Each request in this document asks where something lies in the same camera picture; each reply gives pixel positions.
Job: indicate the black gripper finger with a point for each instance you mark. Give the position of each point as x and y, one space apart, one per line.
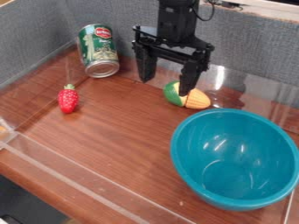
190 76
146 62

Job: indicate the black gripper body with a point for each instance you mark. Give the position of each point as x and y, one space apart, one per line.
152 46

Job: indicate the yellow green toy corn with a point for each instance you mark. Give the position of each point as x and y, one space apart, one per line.
196 100

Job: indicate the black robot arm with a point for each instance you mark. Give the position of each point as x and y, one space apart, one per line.
177 20

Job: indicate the teal blue plastic bowl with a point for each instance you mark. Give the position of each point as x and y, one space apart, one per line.
236 158

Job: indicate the green Del Monte can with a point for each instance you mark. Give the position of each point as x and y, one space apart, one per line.
98 50

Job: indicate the red toy strawberry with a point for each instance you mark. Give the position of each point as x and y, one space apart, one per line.
69 99

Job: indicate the clear acrylic barrier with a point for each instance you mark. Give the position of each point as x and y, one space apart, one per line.
98 200

